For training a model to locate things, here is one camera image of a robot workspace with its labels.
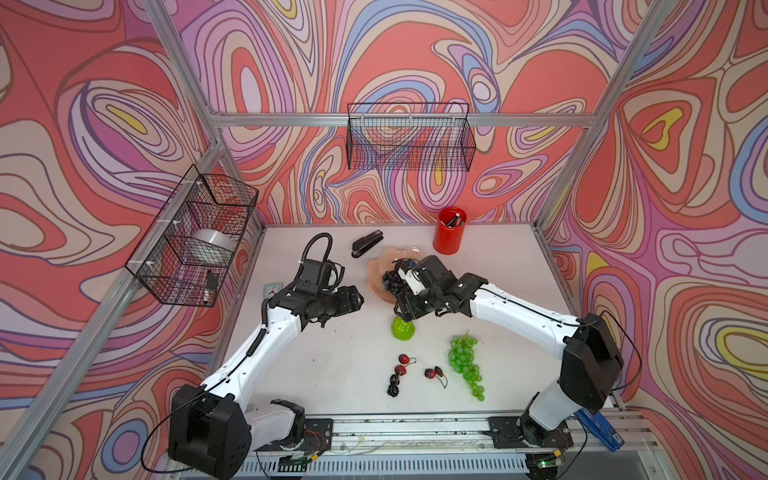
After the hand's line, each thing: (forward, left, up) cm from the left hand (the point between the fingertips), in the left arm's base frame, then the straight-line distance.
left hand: (357, 300), depth 81 cm
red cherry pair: (-12, -14, -14) cm, 23 cm away
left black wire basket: (+2, +44, +16) cm, 47 cm away
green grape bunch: (-13, -29, -11) cm, 33 cm away
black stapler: (+31, +1, -12) cm, 34 cm away
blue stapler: (-29, -61, -13) cm, 69 cm away
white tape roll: (+8, +34, +17) cm, 39 cm away
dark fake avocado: (-6, -13, +5) cm, 15 cm away
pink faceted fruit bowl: (+21, -5, -13) cm, 25 cm away
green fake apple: (-4, -13, -10) cm, 17 cm away
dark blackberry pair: (-20, -10, -13) cm, 26 cm away
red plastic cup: (+29, -30, -2) cm, 42 cm away
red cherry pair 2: (-16, -22, -14) cm, 30 cm away
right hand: (-2, -15, -4) cm, 15 cm away
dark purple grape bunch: (+12, -10, -9) cm, 18 cm away
